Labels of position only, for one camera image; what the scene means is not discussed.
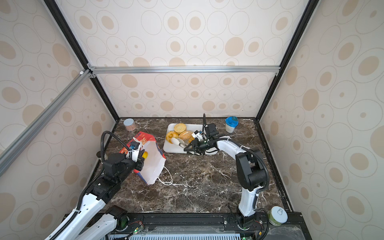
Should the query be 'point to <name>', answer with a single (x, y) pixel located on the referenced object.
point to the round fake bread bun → (180, 127)
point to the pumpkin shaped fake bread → (171, 134)
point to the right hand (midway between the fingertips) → (187, 151)
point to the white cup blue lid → (231, 123)
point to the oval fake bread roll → (186, 136)
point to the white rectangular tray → (177, 145)
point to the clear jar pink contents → (130, 124)
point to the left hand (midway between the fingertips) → (146, 148)
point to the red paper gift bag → (154, 162)
